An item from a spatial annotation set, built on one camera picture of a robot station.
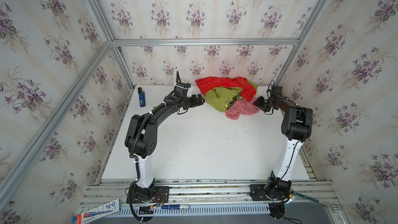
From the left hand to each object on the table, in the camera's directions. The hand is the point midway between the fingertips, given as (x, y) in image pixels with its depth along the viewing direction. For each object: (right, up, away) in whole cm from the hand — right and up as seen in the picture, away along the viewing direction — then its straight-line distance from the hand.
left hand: (199, 100), depth 93 cm
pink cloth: (+30, -5, +11) cm, 32 cm away
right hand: (+40, -3, +14) cm, 42 cm away
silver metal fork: (+65, -50, -22) cm, 85 cm away
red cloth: (+35, +6, +14) cm, 38 cm away
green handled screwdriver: (+51, -46, -21) cm, 72 cm away
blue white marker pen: (-11, -49, -24) cm, 56 cm away
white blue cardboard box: (-45, -50, -26) cm, 72 cm away
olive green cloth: (+13, +1, +7) cm, 15 cm away
